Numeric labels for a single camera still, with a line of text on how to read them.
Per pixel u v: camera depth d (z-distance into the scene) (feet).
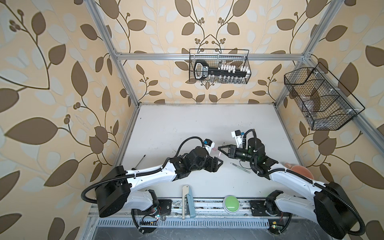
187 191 2.52
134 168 1.60
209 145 2.29
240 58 2.99
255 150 1.99
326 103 2.40
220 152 2.51
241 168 2.90
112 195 1.37
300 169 2.64
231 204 2.42
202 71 2.77
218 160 2.40
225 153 2.43
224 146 2.52
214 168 2.23
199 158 1.96
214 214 2.42
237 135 2.42
